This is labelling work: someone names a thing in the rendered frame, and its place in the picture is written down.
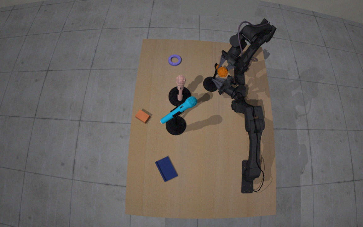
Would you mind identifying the orange rectangular block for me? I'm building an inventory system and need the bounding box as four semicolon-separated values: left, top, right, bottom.
135;110;150;124

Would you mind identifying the dark blue notebook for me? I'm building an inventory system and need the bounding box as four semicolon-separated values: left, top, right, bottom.
155;156;178;182

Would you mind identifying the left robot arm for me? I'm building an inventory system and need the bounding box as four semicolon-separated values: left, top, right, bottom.
231;85;265;193

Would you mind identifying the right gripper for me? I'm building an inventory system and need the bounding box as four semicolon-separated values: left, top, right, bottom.
217;46;241;71

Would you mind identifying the pink microphone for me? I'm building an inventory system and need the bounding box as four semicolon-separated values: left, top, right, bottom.
176;75;186;101

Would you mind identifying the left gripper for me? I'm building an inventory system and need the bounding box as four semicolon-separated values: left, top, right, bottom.
212;77;235;96

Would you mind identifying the blue microphone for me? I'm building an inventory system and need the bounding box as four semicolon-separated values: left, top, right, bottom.
160;96;197;124

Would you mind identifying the orange microphone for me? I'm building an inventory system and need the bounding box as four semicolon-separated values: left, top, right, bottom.
217;67;228;77

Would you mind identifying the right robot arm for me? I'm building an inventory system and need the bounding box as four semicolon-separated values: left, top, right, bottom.
227;18;276;85

